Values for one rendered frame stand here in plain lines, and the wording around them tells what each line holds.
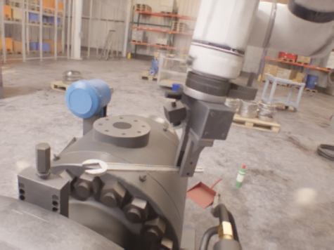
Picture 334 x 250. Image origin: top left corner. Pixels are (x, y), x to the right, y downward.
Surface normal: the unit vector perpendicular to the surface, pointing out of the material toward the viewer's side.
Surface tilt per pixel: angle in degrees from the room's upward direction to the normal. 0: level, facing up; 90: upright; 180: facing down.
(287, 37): 116
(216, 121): 92
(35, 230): 10
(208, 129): 92
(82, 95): 90
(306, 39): 132
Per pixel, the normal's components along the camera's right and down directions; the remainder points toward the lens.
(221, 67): 0.05, 0.35
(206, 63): -0.44, 0.22
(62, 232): 0.38, -0.85
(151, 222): -0.05, -0.95
